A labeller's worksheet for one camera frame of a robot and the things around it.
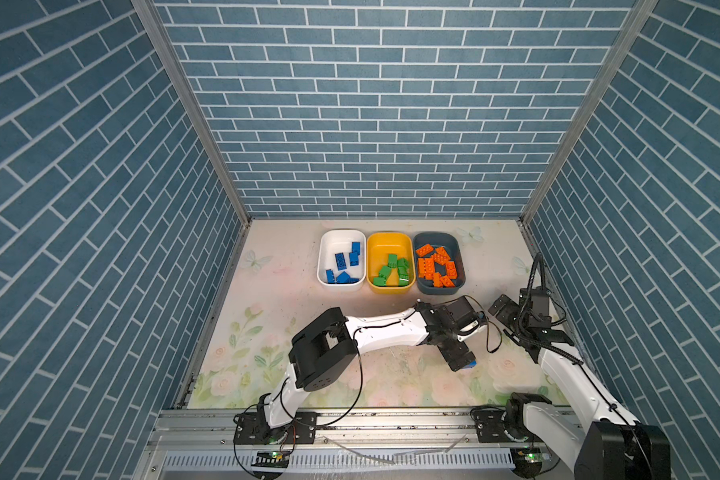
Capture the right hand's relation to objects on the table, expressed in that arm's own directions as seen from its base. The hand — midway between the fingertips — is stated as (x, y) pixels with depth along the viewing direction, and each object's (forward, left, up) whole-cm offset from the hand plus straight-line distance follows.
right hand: (505, 305), depth 87 cm
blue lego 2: (+17, +48, -5) cm, 51 cm away
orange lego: (+26, +22, -7) cm, 35 cm away
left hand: (-13, +14, -3) cm, 19 cm away
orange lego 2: (+16, +22, -5) cm, 28 cm away
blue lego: (-15, +10, -7) cm, 19 cm away
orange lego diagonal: (+11, +19, -5) cm, 22 cm away
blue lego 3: (+8, +47, -3) cm, 47 cm away
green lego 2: (+14, +30, -6) cm, 34 cm away
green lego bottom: (+10, +30, -6) cm, 32 cm away
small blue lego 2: (+9, +50, -5) cm, 51 cm away
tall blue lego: (+17, +53, -6) cm, 56 cm away
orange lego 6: (+11, +16, -6) cm, 20 cm away
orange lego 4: (+20, +17, -5) cm, 27 cm away
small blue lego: (+23, +48, -4) cm, 53 cm away
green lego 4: (+9, +38, -5) cm, 39 cm away
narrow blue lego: (+10, +55, -5) cm, 56 cm away
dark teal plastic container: (+19, +17, -6) cm, 26 cm away
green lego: (+18, +31, -5) cm, 36 cm away
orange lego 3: (+26, +16, -6) cm, 31 cm away
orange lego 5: (+17, +13, -7) cm, 23 cm away
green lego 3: (+13, +36, -6) cm, 39 cm away
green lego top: (+19, +34, -6) cm, 39 cm away
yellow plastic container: (+26, +40, -6) cm, 48 cm away
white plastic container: (+24, +56, -3) cm, 61 cm away
